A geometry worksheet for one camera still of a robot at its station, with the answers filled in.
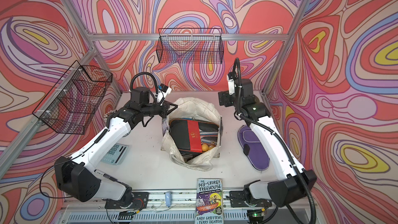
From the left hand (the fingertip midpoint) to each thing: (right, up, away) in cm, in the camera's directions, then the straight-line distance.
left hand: (177, 106), depth 75 cm
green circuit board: (-24, -51, -4) cm, 57 cm away
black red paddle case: (+5, -15, +3) cm, 16 cm away
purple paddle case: (+42, -25, +13) cm, 50 cm away
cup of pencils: (-41, -5, +9) cm, 42 cm away
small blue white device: (-4, -44, -3) cm, 44 cm away
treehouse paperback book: (+15, -46, -6) cm, 49 cm away
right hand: (+26, +5, -1) cm, 26 cm away
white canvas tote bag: (+6, -1, +6) cm, 8 cm away
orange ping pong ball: (+13, -21, +1) cm, 25 cm away
